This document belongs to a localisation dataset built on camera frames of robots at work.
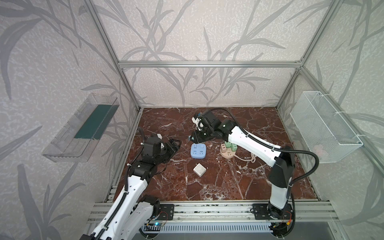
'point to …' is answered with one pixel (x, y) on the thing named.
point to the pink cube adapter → (223, 147)
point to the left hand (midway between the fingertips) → (181, 141)
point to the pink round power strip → (228, 154)
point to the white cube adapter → (199, 169)
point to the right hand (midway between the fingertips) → (193, 133)
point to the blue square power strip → (198, 150)
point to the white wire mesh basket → (329, 135)
